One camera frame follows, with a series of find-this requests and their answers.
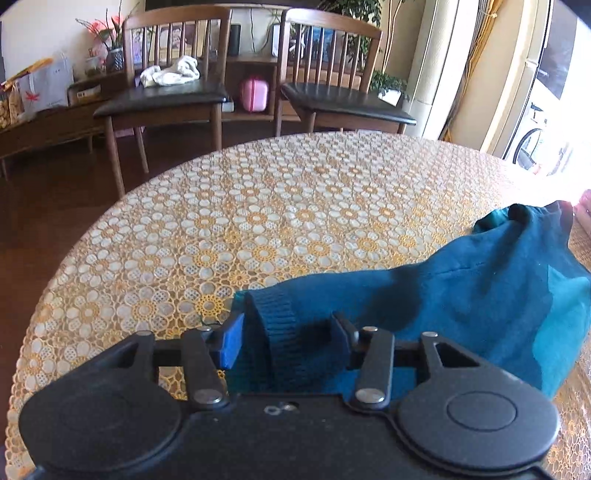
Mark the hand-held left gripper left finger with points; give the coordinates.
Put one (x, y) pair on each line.
(231, 341)

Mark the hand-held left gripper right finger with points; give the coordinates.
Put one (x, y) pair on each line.
(341, 334)

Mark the teal two-tone knit sweater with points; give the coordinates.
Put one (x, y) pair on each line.
(461, 295)

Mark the stack of folded clothes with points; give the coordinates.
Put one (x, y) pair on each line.
(585, 201)

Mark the wooden chair black seat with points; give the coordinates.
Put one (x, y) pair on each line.
(346, 101)
(161, 99)

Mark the silver box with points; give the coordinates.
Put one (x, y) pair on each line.
(229, 106)

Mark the pink case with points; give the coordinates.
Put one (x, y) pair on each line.
(254, 94)

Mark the white crumpled cloth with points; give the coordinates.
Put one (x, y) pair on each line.
(171, 71)

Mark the wooden television cabinet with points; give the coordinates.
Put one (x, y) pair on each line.
(46, 134)

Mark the white tower air conditioner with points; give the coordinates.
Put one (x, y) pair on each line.
(443, 69)

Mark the cardboard box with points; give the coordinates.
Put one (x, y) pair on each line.
(84, 92)

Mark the potted green plant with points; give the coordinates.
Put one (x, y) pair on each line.
(360, 37)

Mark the gold curtain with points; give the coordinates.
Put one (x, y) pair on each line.
(480, 69)

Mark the black speaker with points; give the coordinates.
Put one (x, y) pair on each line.
(235, 39)

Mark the small glass plant pot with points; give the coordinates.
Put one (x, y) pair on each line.
(93, 67)

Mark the grey gift bag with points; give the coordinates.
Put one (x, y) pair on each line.
(46, 87)

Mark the clear snack jar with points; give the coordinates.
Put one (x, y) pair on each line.
(9, 110)

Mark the sliding glass door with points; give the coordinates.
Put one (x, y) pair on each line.
(521, 69)

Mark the pink flowers in patterned vase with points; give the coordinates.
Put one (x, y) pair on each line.
(108, 37)

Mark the picture frame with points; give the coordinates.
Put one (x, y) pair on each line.
(171, 39)

